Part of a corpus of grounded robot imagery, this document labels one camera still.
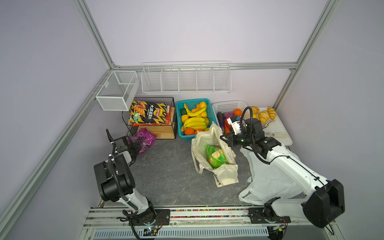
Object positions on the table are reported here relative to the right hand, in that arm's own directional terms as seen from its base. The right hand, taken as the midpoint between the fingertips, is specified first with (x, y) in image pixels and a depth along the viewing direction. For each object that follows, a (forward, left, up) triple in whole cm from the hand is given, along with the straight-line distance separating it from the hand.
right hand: (221, 138), depth 78 cm
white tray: (+24, -43, -22) cm, 54 cm away
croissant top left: (+40, -33, -19) cm, 55 cm away
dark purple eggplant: (+30, -4, -17) cm, 34 cm away
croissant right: (+37, -46, -19) cm, 62 cm away
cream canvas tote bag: (-15, -2, -12) cm, 19 cm away
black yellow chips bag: (+19, +46, 0) cm, 50 cm away
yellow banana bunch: (+22, +14, -13) cm, 29 cm away
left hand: (+5, +50, -18) cm, 53 cm away
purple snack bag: (+11, +48, -16) cm, 51 cm away
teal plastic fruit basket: (+32, +15, -17) cm, 39 cm away
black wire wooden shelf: (+19, +38, -20) cm, 47 cm away
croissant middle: (+33, -37, -19) cm, 53 cm away
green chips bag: (-7, +3, -7) cm, 10 cm away
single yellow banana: (+33, +15, -15) cm, 40 cm away
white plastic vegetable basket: (+41, -10, -16) cm, 45 cm away
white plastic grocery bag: (-16, -26, -21) cm, 37 cm away
